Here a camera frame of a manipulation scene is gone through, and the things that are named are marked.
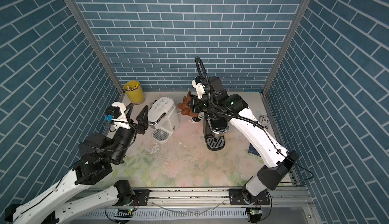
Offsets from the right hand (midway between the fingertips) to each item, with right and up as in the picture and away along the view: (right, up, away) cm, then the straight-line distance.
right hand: (190, 104), depth 68 cm
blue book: (+35, -28, +22) cm, 50 cm away
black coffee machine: (+11, -13, +6) cm, 18 cm away
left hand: (-16, -1, -12) cm, 20 cm away
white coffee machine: (-15, -6, +11) cm, 20 cm away
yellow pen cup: (-41, +9, +34) cm, 54 cm away
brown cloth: (-3, -1, 0) cm, 3 cm away
